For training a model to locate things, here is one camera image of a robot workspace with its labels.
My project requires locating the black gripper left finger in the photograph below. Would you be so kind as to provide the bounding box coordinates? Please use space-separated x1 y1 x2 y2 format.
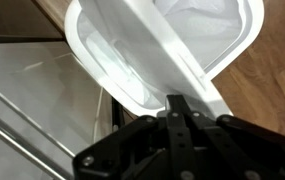
72 94 198 180

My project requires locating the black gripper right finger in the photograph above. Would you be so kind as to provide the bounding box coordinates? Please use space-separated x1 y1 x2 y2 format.
178 94 285 180

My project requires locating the white plastic container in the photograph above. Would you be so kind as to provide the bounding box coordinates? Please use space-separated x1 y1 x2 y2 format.
64 0 234 118

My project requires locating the white bin with liner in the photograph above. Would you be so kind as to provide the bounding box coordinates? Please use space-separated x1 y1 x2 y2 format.
152 0 265 81

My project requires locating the stainless steel dishwasher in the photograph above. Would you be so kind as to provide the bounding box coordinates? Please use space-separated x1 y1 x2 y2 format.
0 41 114 180

